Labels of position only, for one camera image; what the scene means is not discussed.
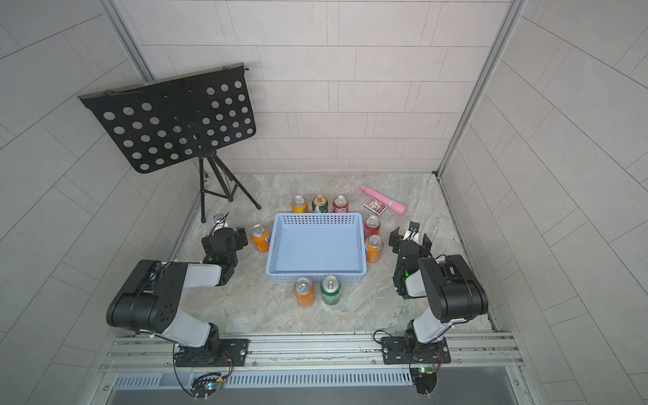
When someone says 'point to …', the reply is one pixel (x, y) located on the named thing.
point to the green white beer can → (320, 204)
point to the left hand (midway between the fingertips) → (230, 227)
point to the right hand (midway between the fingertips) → (411, 227)
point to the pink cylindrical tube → (391, 203)
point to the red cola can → (341, 204)
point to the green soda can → (331, 289)
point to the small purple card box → (375, 206)
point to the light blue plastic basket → (316, 245)
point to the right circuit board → (425, 379)
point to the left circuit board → (206, 385)
